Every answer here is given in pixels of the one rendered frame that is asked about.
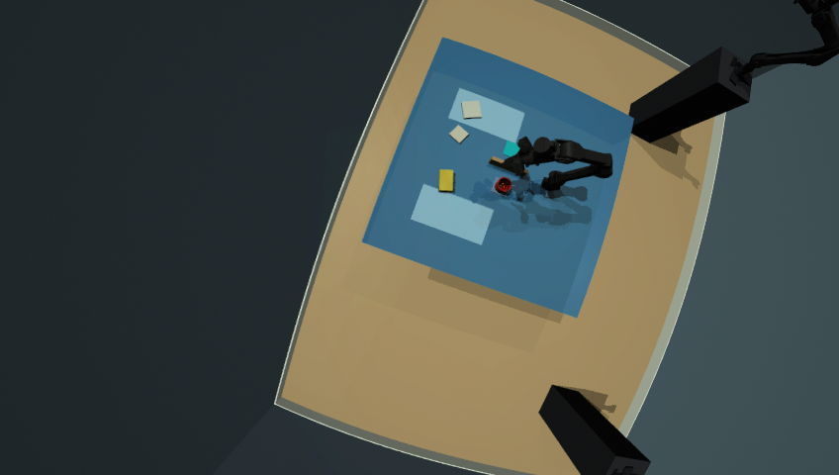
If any yellow rectangular block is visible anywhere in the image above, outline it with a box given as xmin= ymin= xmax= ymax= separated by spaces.
xmin=439 ymin=169 xmax=453 ymax=192

